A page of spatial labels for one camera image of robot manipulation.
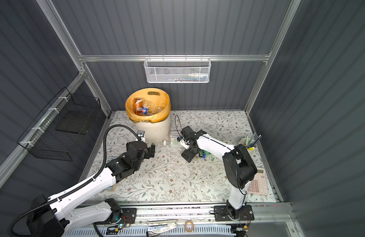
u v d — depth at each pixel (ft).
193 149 2.51
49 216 1.26
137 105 3.02
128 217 2.37
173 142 3.22
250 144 2.97
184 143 2.76
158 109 3.25
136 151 1.87
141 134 2.21
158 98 3.24
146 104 3.19
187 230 2.30
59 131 2.38
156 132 3.00
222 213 2.41
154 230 2.23
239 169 1.62
